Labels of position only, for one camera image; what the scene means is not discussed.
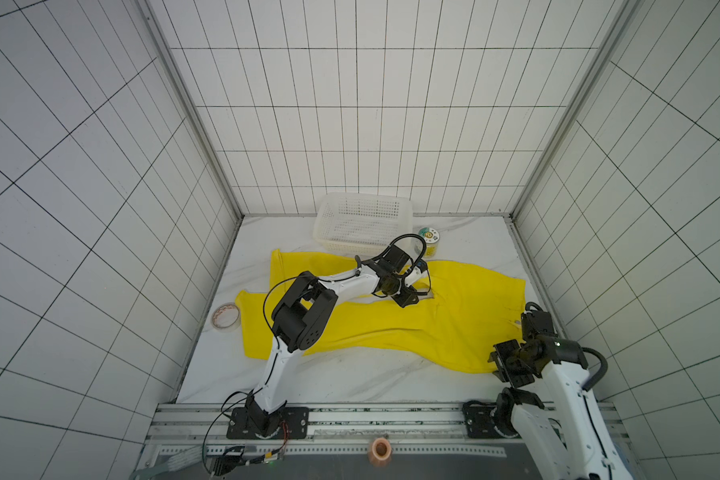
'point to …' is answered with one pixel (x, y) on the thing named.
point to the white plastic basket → (362, 224)
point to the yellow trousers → (471, 323)
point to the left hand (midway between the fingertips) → (411, 305)
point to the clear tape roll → (226, 315)
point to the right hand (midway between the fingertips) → (490, 359)
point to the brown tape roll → (380, 451)
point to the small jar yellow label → (430, 235)
